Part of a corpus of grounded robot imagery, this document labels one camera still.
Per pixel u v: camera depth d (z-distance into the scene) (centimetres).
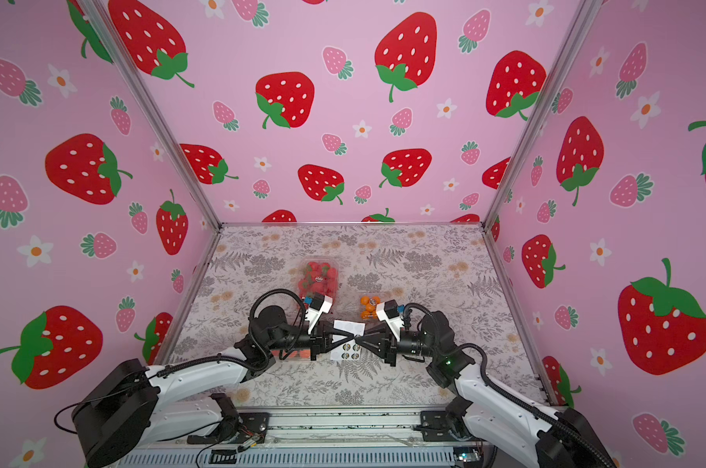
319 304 65
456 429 65
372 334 69
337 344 69
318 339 64
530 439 43
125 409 41
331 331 67
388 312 62
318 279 95
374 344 69
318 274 101
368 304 95
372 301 95
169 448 73
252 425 74
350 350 70
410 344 65
